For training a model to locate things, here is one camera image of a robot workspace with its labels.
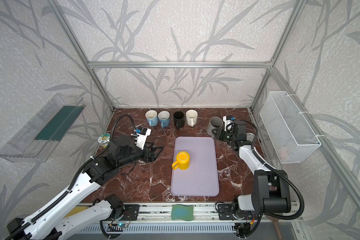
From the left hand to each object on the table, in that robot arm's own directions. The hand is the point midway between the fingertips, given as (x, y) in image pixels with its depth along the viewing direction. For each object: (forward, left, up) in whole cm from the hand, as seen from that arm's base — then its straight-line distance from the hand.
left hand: (160, 142), depth 69 cm
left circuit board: (-31, +22, -29) cm, 48 cm away
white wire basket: (-1, -55, +9) cm, 56 cm away
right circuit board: (-31, -40, -31) cm, 59 cm away
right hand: (+17, -28, -10) cm, 34 cm away
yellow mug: (-2, -10, -19) cm, 22 cm away
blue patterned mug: (+32, +5, -20) cm, 38 cm away
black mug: (+30, -6, -20) cm, 36 cm away
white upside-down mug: (+30, -15, -18) cm, 38 cm away
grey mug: (+20, -29, -10) cm, 36 cm away
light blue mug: (+34, +14, -22) cm, 43 cm away
